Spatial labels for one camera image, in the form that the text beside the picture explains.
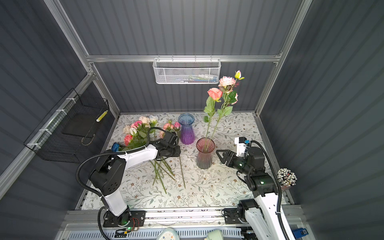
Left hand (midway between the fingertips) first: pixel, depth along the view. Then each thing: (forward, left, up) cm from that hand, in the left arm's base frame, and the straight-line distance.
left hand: (179, 151), depth 94 cm
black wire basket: (0, +50, +23) cm, 55 cm away
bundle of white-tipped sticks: (-26, -51, +15) cm, 59 cm away
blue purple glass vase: (+15, -6, -1) cm, 16 cm away
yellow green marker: (+10, +41, +23) cm, 48 cm away
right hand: (-15, -22, +19) cm, 33 cm away
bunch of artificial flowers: (+14, +29, +1) cm, 32 cm away
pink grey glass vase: (-10, -15, +7) cm, 19 cm away
